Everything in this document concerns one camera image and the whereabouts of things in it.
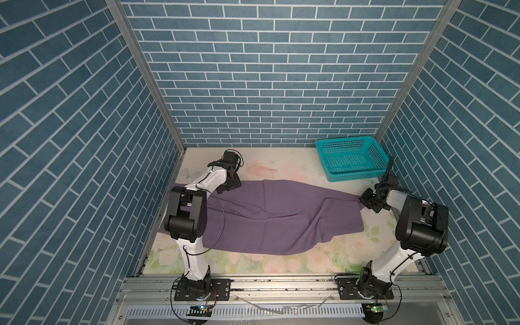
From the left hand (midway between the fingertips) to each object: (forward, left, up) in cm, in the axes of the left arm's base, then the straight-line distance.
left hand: (235, 185), depth 97 cm
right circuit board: (-49, -55, -5) cm, 74 cm away
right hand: (-5, -63, -4) cm, 63 cm away
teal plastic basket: (+15, -60, +5) cm, 62 cm away
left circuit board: (-49, +9, -9) cm, 50 cm away
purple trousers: (-15, -15, -4) cm, 21 cm away
